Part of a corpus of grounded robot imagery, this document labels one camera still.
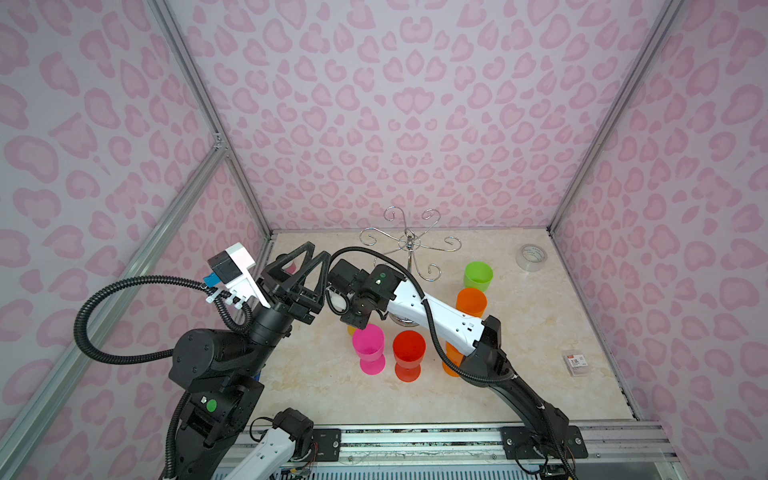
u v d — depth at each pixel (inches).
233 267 14.6
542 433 25.3
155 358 15.2
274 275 17.6
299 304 15.8
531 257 43.5
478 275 36.5
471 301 32.6
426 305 21.4
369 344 32.1
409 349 28.9
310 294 16.5
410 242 29.4
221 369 13.3
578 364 33.0
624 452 28.5
